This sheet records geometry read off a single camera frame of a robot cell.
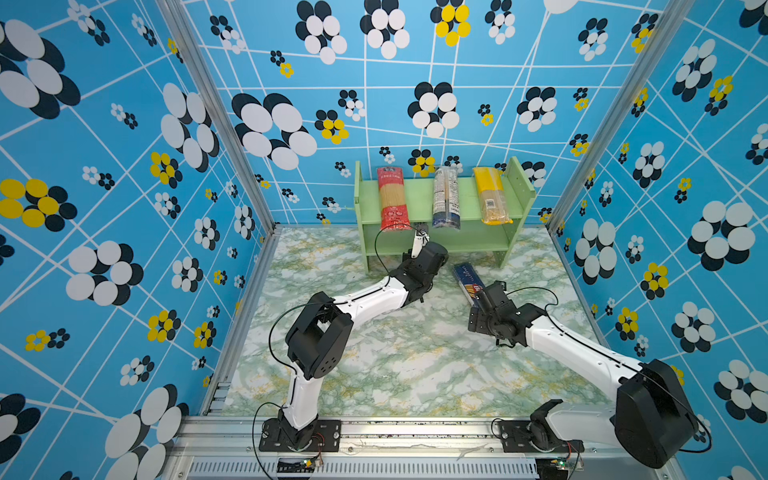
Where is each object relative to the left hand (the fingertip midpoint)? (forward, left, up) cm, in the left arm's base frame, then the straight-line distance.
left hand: (424, 248), depth 90 cm
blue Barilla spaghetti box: (-2, -17, -15) cm, 22 cm away
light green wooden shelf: (+6, -16, -1) cm, 17 cm away
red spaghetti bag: (+9, +10, +12) cm, 18 cm away
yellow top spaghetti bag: (+5, -18, +13) cm, 23 cm away
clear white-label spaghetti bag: (+3, -5, +12) cm, 14 cm away
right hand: (-18, -18, -12) cm, 28 cm away
